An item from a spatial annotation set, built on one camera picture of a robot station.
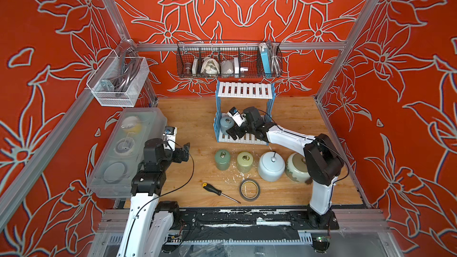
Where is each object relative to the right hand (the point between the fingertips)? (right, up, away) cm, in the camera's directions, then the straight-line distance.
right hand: (228, 124), depth 90 cm
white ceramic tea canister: (+19, -18, -13) cm, 29 cm away
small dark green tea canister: (-3, -16, -7) cm, 18 cm away
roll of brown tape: (+6, -32, -11) cm, 35 cm away
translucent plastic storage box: (-46, -11, -15) cm, 50 cm away
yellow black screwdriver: (-11, -28, -9) cm, 31 cm away
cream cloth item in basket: (-10, +30, -1) cm, 32 cm away
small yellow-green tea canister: (+7, -16, -9) cm, 20 cm away
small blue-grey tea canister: (-1, 0, +4) cm, 4 cm away
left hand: (-23, -6, -16) cm, 28 cm away
